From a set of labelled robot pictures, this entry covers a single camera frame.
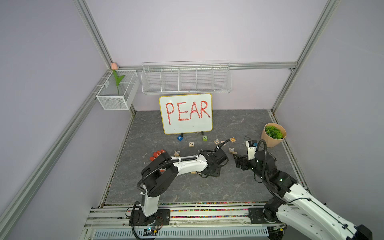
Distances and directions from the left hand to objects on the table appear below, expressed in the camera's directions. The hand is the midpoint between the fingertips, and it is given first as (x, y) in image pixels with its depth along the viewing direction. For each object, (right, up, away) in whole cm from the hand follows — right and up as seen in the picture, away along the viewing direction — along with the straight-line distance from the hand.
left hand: (214, 173), depth 87 cm
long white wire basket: (-16, +61, +12) cm, 64 cm away
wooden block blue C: (+3, +17, +15) cm, 23 cm away
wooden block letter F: (-23, +10, +10) cm, 27 cm away
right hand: (+13, +14, -8) cm, 21 cm away
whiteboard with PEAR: (-17, +36, +13) cm, 42 cm away
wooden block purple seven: (-14, +15, +13) cm, 25 cm away
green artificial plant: (+37, +24, +6) cm, 45 cm away
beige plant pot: (+37, +18, +7) cm, 41 cm away
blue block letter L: (-22, +19, +18) cm, 35 cm away
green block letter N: (-5, +19, +16) cm, 25 cm away
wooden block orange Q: (+14, +19, +16) cm, 28 cm away
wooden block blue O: (+12, +12, +11) cm, 20 cm away
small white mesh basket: (-55, +43, -9) cm, 70 cm away
